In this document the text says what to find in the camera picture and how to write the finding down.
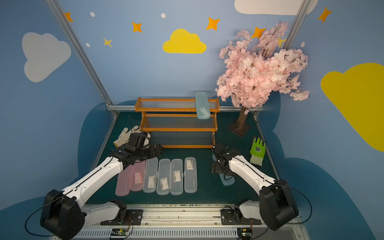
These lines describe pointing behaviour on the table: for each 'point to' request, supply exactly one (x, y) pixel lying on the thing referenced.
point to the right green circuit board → (245, 233)
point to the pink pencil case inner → (137, 174)
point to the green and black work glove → (257, 152)
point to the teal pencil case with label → (202, 105)
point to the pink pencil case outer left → (123, 185)
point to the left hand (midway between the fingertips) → (158, 149)
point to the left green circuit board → (119, 232)
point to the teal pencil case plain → (228, 181)
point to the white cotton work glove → (124, 137)
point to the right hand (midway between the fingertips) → (225, 169)
